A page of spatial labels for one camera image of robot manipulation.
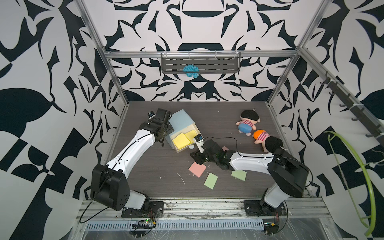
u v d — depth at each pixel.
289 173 0.45
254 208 0.75
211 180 0.83
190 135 0.88
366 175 0.53
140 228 0.73
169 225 0.78
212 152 0.67
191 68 0.90
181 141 0.86
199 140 0.76
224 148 0.95
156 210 0.74
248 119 1.02
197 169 0.86
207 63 0.94
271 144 0.93
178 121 0.90
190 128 0.91
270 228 0.71
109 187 0.41
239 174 0.85
